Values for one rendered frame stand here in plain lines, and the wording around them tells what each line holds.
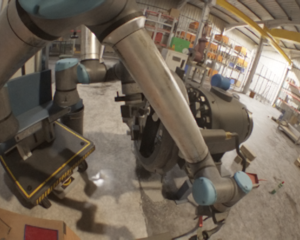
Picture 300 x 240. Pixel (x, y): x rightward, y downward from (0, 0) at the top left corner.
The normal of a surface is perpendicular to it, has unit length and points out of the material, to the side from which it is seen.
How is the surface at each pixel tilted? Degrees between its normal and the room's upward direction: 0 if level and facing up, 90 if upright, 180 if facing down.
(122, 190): 0
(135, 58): 98
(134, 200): 0
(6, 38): 109
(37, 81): 90
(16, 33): 116
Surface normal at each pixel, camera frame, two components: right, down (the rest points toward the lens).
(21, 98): 0.91, 0.36
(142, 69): -0.13, 0.60
